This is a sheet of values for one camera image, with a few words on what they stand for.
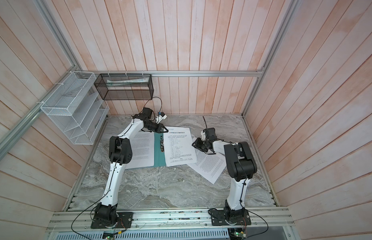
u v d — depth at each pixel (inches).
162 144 39.9
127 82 35.5
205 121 46.5
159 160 37.5
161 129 38.3
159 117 37.7
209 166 36.5
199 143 35.5
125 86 41.1
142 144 40.9
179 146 39.7
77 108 28.9
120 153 27.0
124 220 28.7
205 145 30.7
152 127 37.1
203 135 37.3
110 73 36.4
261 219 25.5
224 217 28.8
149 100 36.9
